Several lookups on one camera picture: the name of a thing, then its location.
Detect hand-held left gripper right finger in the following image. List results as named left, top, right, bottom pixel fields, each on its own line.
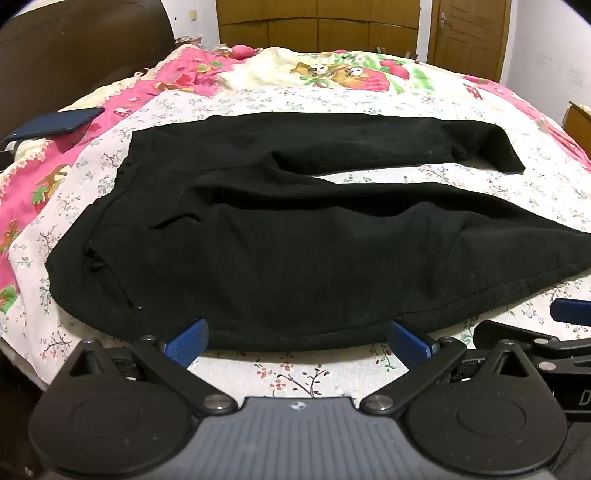
left=359, top=319, right=555, bottom=416

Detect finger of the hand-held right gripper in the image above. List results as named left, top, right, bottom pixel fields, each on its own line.
left=473, top=320, right=591, bottom=371
left=551, top=298, right=591, bottom=327

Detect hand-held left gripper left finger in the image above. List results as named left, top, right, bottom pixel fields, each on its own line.
left=58, top=318, right=238, bottom=416

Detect black pants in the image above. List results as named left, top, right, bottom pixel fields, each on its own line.
left=45, top=112, right=591, bottom=352

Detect wooden nightstand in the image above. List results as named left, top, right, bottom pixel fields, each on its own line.
left=563, top=102, right=591, bottom=154

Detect dark blue phone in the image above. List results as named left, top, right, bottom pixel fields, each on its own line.
left=0, top=107, right=105, bottom=144

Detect white floral bed sheet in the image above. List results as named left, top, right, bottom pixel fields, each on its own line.
left=0, top=85, right=591, bottom=402

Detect pink cartoon print quilt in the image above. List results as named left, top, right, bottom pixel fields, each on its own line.
left=0, top=44, right=591, bottom=319

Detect wooden door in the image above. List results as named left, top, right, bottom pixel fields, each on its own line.
left=427, top=0, right=512, bottom=82

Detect dark wooden headboard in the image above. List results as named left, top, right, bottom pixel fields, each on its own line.
left=0, top=0, right=177, bottom=139

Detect wooden wardrobe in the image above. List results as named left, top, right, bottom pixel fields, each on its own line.
left=216, top=0, right=422, bottom=52

